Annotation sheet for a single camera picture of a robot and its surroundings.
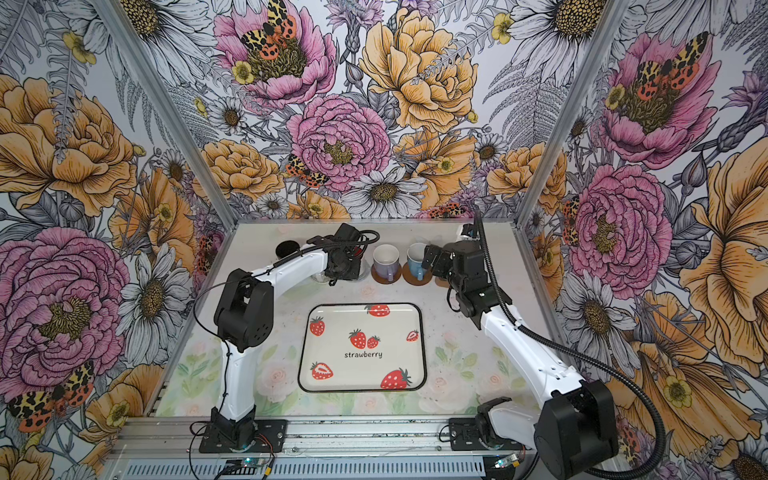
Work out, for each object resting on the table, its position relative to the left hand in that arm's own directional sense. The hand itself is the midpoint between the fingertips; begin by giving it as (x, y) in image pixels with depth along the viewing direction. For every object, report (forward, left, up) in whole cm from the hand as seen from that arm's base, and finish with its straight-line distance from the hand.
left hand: (347, 279), depth 98 cm
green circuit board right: (-49, -42, -5) cm, 64 cm away
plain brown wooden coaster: (+2, -22, -3) cm, 22 cm away
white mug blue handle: (+6, -22, +4) cm, 23 cm away
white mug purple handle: (+8, -13, -1) cm, 15 cm away
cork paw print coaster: (+2, -32, -6) cm, 32 cm away
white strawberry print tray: (-20, -5, -6) cm, 22 cm away
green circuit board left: (-48, +19, -6) cm, 52 cm away
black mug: (+11, +21, +4) cm, 24 cm away
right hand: (-6, -27, +17) cm, 32 cm away
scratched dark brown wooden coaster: (+1, -13, -3) cm, 13 cm away
